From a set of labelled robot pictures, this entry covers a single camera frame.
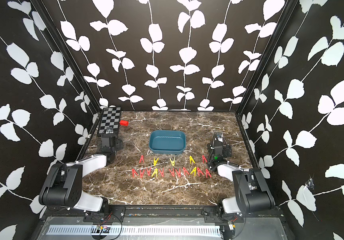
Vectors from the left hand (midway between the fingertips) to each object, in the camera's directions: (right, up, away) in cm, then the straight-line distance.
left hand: (111, 138), depth 93 cm
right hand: (+70, -2, -1) cm, 70 cm away
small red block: (+2, +10, +18) cm, 21 cm away
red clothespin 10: (+59, -13, 0) cm, 61 cm away
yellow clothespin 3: (+28, -15, 0) cm, 32 cm away
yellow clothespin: (+29, -20, -5) cm, 36 cm away
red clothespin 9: (+60, -21, -5) cm, 64 cm away
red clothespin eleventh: (+20, -12, 0) cm, 23 cm away
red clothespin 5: (+40, -20, -5) cm, 45 cm away
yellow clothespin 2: (+52, -20, -4) cm, 56 cm away
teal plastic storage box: (+35, -3, +10) cm, 37 cm away
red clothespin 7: (+47, -19, -5) cm, 51 cm away
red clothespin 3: (+25, -20, -5) cm, 32 cm away
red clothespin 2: (+21, -21, -6) cm, 30 cm away
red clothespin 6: (+43, -21, -5) cm, 48 cm away
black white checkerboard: (-9, +13, +19) cm, 25 cm away
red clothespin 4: (+33, -20, -5) cm, 39 cm away
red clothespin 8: (+56, -20, -5) cm, 59 cm away
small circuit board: (+5, -42, -22) cm, 48 cm away
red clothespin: (+15, -20, -5) cm, 26 cm away
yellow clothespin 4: (+51, -13, 0) cm, 53 cm away
